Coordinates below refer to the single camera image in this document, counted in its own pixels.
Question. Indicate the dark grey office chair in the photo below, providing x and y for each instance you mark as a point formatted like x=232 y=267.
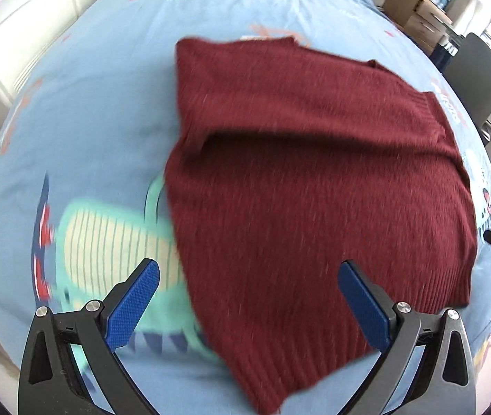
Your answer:
x=469 y=75

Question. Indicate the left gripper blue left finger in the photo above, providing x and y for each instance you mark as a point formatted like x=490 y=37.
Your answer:
x=50 y=381

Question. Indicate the blue cartoon print bedsheet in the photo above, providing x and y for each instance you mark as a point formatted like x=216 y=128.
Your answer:
x=88 y=118

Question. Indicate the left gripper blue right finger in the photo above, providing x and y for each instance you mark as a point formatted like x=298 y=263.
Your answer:
x=425 y=363

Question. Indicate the wooden drawer cabinet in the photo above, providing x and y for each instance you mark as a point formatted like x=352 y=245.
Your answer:
x=420 y=20

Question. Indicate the dark red knit sweater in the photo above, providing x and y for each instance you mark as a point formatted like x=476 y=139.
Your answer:
x=289 y=162

